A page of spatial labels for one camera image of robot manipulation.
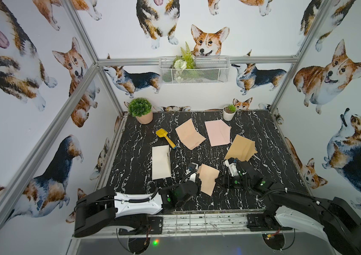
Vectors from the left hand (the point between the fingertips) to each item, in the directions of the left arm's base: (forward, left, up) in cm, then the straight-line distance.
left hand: (202, 174), depth 79 cm
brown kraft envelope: (+21, -28, -11) cm, 37 cm away
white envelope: (+13, +23, -11) cm, 29 cm away
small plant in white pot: (+45, -22, -2) cm, 50 cm away
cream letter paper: (+2, -4, -6) cm, 7 cm away
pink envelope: (+34, -15, -11) cm, 39 cm away
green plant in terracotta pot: (+42, +36, +4) cm, 56 cm away
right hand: (-2, -8, -4) cm, 9 cm away
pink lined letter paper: (+31, +6, -10) cm, 33 cm away
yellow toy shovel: (+33, +24, -9) cm, 42 cm away
